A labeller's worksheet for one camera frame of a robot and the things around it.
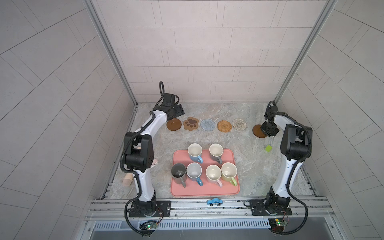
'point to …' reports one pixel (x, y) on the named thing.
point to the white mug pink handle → (213, 174)
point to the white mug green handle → (229, 171)
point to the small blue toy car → (215, 201)
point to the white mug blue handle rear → (195, 150)
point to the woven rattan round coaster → (224, 126)
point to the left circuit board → (148, 225)
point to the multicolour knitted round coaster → (239, 124)
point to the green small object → (268, 148)
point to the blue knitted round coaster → (207, 124)
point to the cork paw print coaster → (191, 123)
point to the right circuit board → (277, 224)
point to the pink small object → (155, 162)
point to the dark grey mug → (178, 172)
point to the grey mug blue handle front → (193, 171)
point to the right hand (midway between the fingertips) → (265, 130)
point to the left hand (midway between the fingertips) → (179, 109)
